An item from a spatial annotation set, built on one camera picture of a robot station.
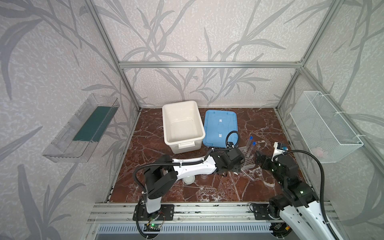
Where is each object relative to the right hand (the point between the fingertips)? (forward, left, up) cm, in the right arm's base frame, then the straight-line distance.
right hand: (263, 148), depth 77 cm
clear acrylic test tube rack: (0, +4, -17) cm, 18 cm away
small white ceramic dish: (-11, +39, -16) cm, 44 cm away
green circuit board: (-32, +56, -19) cm, 68 cm away
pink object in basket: (-3, -25, +3) cm, 25 cm away
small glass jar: (-8, +31, -17) cm, 36 cm away
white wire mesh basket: (-4, -20, +17) cm, 27 cm away
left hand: (-3, +12, -8) cm, 15 cm away
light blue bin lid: (+30, +20, -18) cm, 40 cm away
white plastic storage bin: (+27, +46, -18) cm, 56 cm away
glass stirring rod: (-14, +35, -18) cm, 42 cm away
